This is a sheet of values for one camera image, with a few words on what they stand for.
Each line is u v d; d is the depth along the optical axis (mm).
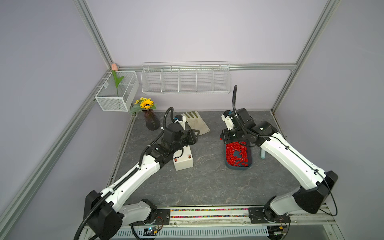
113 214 376
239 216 754
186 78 986
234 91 534
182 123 667
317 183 399
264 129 498
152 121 1110
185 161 826
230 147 969
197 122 1126
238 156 954
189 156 829
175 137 556
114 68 891
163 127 551
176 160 824
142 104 907
